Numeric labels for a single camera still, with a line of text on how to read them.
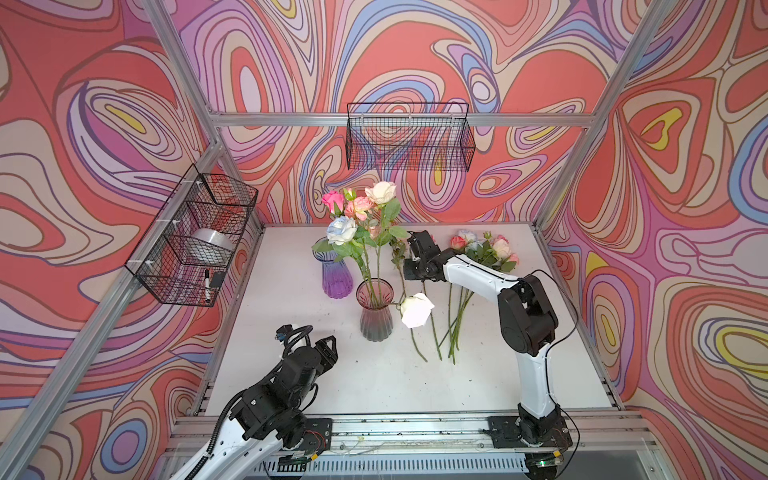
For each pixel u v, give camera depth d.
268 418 0.52
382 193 0.68
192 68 0.78
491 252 1.05
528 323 0.53
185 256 0.72
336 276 0.91
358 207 0.69
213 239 0.74
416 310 0.51
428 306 0.51
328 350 0.69
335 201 0.69
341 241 0.65
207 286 0.72
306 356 0.58
